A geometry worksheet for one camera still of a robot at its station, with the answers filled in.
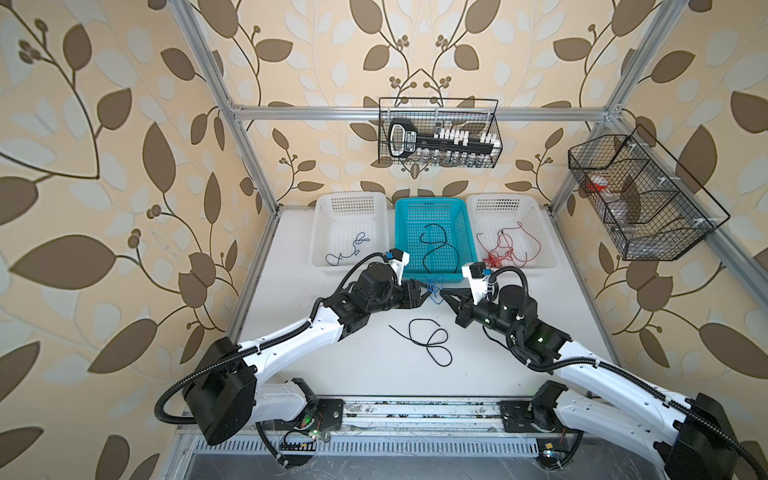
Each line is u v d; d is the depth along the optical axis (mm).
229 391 407
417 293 687
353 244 1081
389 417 755
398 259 707
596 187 819
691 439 392
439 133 820
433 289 752
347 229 1153
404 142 847
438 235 1118
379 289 609
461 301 684
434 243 1109
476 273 640
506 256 1016
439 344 861
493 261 1035
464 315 678
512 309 570
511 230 1141
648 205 734
